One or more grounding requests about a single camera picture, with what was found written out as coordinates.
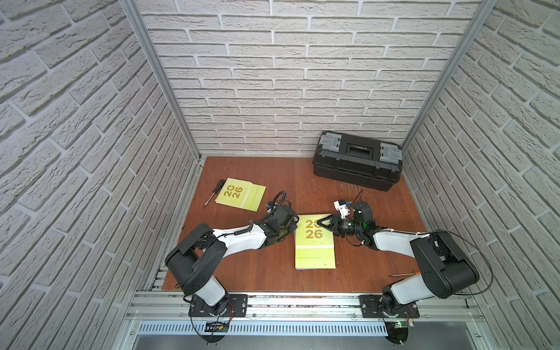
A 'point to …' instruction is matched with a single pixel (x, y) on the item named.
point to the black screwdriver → (215, 191)
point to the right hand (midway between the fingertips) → (321, 223)
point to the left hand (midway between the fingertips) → (298, 220)
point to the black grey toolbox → (358, 161)
